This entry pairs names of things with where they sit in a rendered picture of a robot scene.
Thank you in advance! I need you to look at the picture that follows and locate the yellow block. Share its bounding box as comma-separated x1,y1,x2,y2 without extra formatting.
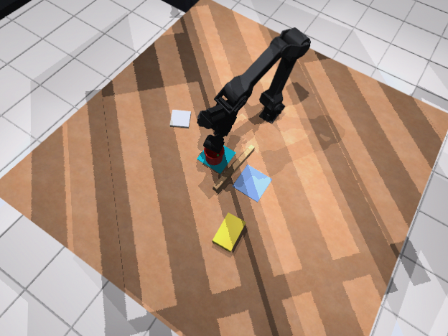
213,213,246,252

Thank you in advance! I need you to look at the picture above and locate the white flat square tile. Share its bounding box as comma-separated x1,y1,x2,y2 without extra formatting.
170,110,191,128

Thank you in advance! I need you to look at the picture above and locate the dark red cup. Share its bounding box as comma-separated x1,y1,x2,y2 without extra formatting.
204,147,225,165

